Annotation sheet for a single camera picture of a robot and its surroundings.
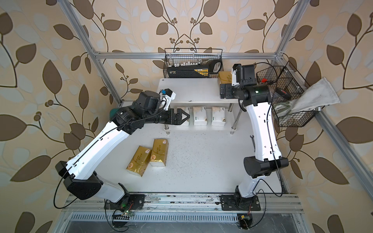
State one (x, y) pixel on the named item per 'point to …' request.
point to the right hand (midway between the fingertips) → (231, 89)
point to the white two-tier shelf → (200, 97)
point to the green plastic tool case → (112, 111)
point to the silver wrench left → (252, 136)
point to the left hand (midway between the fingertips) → (184, 116)
